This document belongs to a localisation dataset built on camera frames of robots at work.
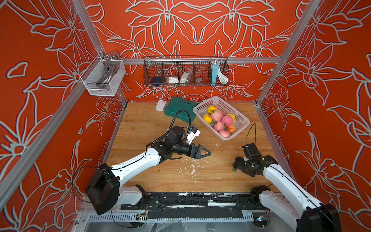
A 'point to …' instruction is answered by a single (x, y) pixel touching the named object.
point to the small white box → (160, 105)
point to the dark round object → (157, 80)
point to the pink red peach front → (239, 171)
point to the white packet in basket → (174, 79)
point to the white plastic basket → (201, 108)
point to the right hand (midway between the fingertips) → (235, 166)
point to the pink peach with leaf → (219, 126)
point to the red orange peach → (232, 128)
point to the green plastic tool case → (176, 104)
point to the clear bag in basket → (186, 78)
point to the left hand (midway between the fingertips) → (205, 152)
